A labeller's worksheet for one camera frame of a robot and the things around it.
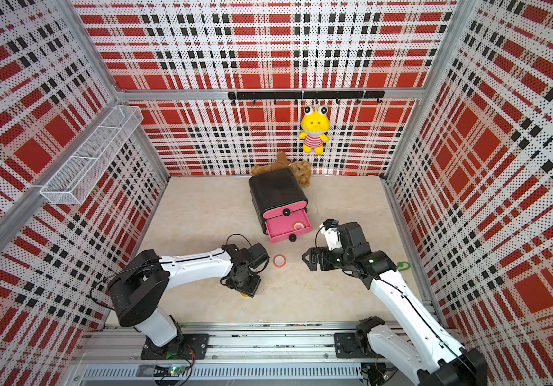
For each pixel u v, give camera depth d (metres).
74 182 0.69
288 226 0.93
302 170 1.12
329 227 0.69
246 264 0.66
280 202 0.88
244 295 0.77
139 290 0.45
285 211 0.89
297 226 0.94
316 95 0.89
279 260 0.93
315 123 0.91
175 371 0.69
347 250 0.58
